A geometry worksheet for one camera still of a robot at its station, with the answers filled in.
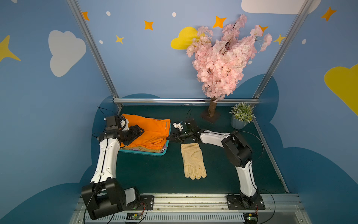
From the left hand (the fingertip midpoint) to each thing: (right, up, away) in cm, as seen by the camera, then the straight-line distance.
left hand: (139, 132), depth 82 cm
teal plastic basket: (+9, -14, +2) cm, 16 cm away
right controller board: (+62, -45, -9) cm, 77 cm away
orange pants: (+8, -1, +9) cm, 12 cm away
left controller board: (0, -43, -10) cm, 45 cm away
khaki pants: (+1, -11, +2) cm, 11 cm away
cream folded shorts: (+34, -23, +5) cm, 41 cm away
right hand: (+17, -4, +7) cm, 19 cm away
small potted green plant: (+67, +11, +12) cm, 69 cm away
